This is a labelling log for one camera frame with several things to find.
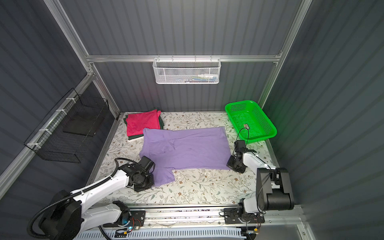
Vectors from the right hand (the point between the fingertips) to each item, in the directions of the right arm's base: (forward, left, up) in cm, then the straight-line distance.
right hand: (233, 167), depth 91 cm
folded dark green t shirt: (+32, +49, +5) cm, 59 cm away
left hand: (-12, +48, +2) cm, 49 cm away
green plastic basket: (+37, -20, 0) cm, 42 cm away
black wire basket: (+3, +86, +31) cm, 92 cm away
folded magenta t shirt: (+33, +67, +6) cm, 75 cm away
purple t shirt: (+13, +20, +1) cm, 24 cm away
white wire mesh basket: (+65, +30, +28) cm, 77 cm away
